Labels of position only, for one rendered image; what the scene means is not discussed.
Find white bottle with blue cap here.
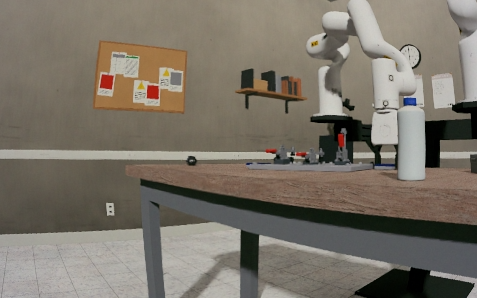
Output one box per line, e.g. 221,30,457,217
397,97,425,181

